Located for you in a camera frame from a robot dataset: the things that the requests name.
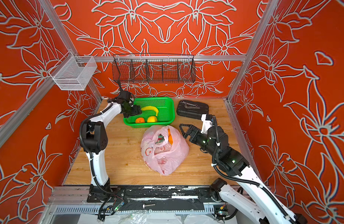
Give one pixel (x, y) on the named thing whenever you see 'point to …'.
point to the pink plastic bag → (163, 148)
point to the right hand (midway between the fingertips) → (182, 128)
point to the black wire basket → (154, 68)
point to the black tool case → (192, 109)
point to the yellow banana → (150, 108)
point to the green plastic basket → (155, 111)
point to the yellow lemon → (152, 119)
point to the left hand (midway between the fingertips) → (136, 110)
